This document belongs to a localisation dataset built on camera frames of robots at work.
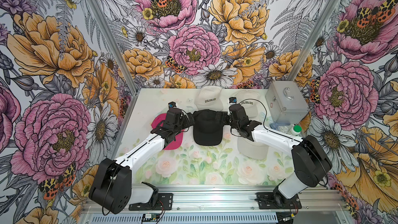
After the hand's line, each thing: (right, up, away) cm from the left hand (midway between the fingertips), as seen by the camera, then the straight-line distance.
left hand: (186, 121), depth 87 cm
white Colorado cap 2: (+32, +11, -10) cm, 36 cm away
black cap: (+11, -7, +9) cm, 16 cm away
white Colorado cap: (+14, +14, +22) cm, 29 cm away
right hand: (+19, +2, +2) cm, 20 cm away
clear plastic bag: (+59, -5, +10) cm, 60 cm away
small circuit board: (-15, -42, -16) cm, 47 cm away
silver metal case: (+60, +11, +9) cm, 61 cm away
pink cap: (-5, -10, +9) cm, 14 cm away
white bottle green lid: (+62, -5, +2) cm, 62 cm away
